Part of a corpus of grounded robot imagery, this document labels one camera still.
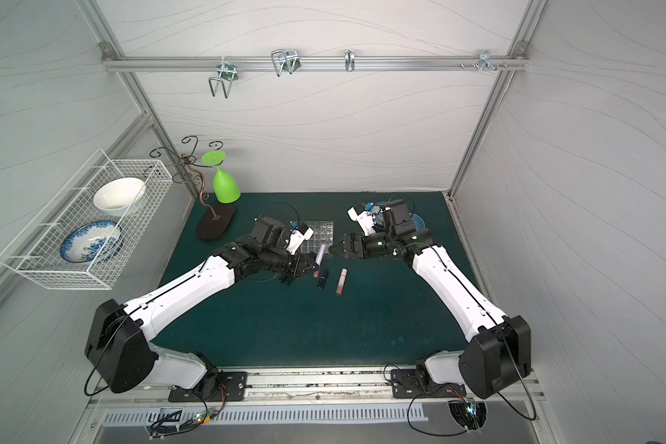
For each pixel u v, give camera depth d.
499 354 0.40
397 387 0.73
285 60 0.76
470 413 0.72
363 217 0.70
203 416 0.69
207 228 1.10
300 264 0.67
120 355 0.40
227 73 0.78
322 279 0.93
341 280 0.93
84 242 0.64
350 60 0.79
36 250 0.57
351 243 0.65
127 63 0.80
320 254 0.78
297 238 0.72
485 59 0.77
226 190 0.92
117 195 0.75
